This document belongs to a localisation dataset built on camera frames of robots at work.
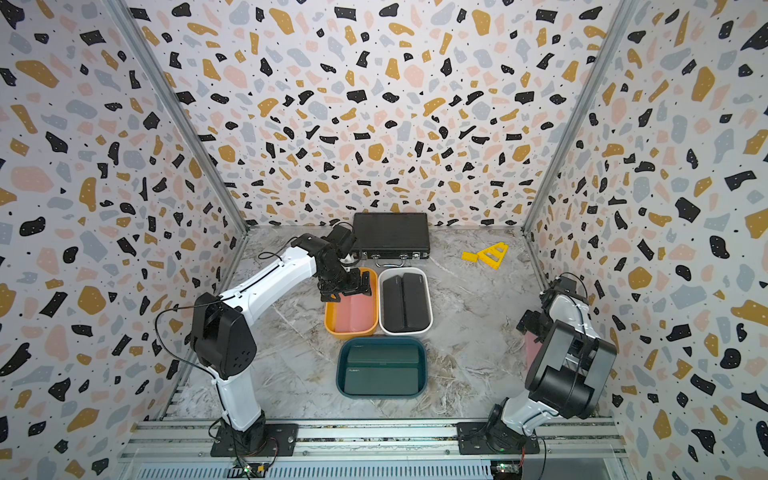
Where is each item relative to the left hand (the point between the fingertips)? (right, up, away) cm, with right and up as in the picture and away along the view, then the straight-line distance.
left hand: (363, 294), depth 85 cm
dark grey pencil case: (+8, -5, +12) cm, 15 cm away
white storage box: (+5, +5, +15) cm, 17 cm away
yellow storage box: (-11, -6, +7) cm, 14 cm away
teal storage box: (-6, -20, -1) cm, 21 cm away
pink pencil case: (-4, -7, +7) cm, 11 cm away
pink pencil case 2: (+50, -17, +5) cm, 53 cm away
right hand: (+53, -13, +2) cm, 55 cm away
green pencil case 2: (+10, -16, -2) cm, 20 cm away
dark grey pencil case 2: (+16, -7, +6) cm, 18 cm away
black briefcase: (+6, +19, +36) cm, 41 cm away
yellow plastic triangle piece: (+45, +11, +28) cm, 54 cm away
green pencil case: (+6, -23, -5) cm, 24 cm away
